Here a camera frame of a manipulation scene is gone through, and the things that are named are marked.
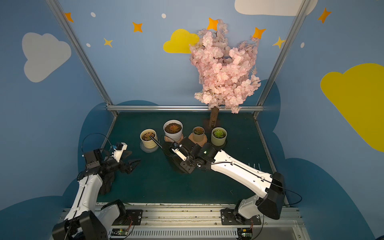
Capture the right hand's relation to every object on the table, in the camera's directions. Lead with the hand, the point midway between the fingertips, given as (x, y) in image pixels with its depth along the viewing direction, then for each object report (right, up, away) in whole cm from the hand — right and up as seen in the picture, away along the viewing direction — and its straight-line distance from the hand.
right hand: (188, 159), depth 75 cm
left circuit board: (-33, -34, -4) cm, 48 cm away
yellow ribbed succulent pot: (-27, +7, +21) cm, 35 cm away
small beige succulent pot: (+6, +12, +26) cm, 29 cm away
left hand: (-30, +1, +7) cm, 31 cm away
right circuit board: (+28, -36, -3) cm, 46 cm away
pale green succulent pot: (+19, +10, +24) cm, 32 cm away
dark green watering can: (-7, -1, +2) cm, 7 cm away
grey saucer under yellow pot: (-27, +1, +24) cm, 36 cm away
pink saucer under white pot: (-16, +8, +30) cm, 35 cm away
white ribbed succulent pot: (-11, +15, +26) cm, 32 cm away
